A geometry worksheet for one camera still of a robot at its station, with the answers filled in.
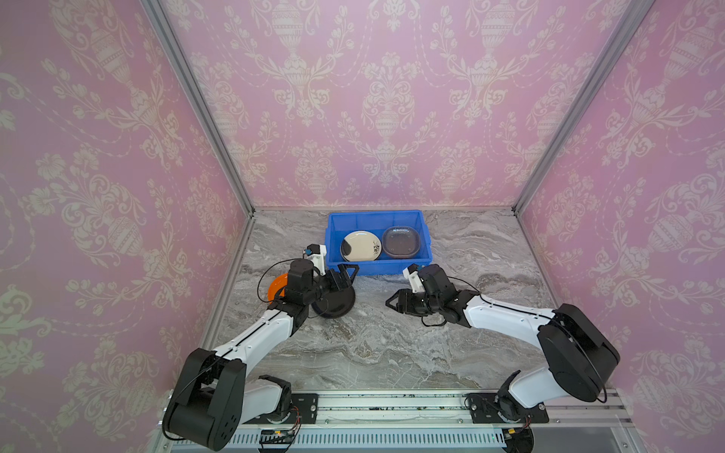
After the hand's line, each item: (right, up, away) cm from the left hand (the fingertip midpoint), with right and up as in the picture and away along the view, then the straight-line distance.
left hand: (351, 272), depth 84 cm
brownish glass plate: (+17, +9, +22) cm, 30 cm away
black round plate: (-6, -11, +7) cm, 14 cm away
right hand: (+12, -10, +1) cm, 15 cm away
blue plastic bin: (-5, +16, +26) cm, 31 cm away
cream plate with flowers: (+2, +7, +23) cm, 24 cm away
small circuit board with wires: (-18, -42, -11) cm, 47 cm away
